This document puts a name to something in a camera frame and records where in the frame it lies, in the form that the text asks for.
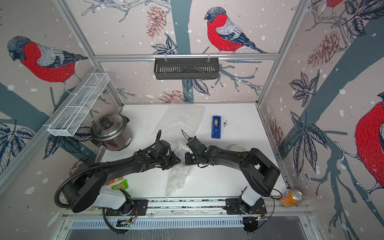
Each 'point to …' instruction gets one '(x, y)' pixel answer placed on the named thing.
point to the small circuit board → (124, 223)
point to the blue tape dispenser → (216, 127)
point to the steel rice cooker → (113, 130)
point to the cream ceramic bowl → (238, 148)
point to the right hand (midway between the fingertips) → (186, 158)
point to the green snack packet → (123, 185)
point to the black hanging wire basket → (186, 68)
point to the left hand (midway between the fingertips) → (183, 159)
